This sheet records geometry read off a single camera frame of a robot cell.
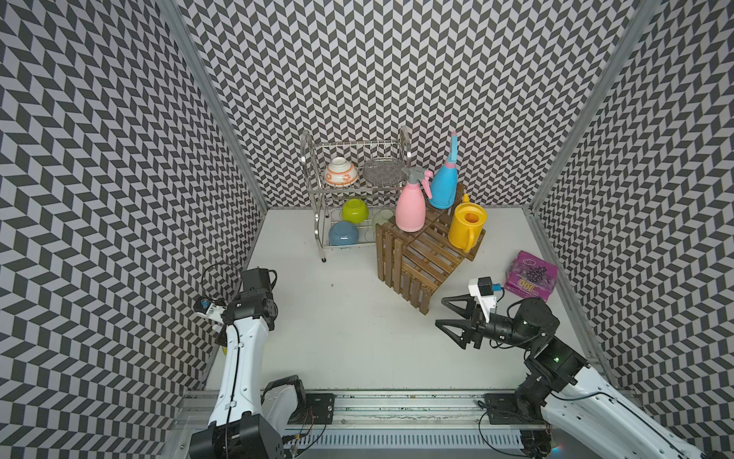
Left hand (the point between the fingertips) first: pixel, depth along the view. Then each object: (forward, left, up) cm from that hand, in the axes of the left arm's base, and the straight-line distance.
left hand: (232, 324), depth 74 cm
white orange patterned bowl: (+41, -27, +17) cm, 51 cm away
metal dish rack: (+35, -31, +17) cm, 50 cm away
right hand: (-2, -53, +8) cm, 54 cm away
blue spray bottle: (+30, -57, +21) cm, 68 cm away
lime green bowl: (+46, -29, -5) cm, 55 cm away
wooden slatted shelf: (+20, -49, -1) cm, 53 cm away
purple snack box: (+20, -89, -9) cm, 91 cm away
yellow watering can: (+24, -64, +11) cm, 69 cm away
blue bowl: (+37, -25, -7) cm, 45 cm away
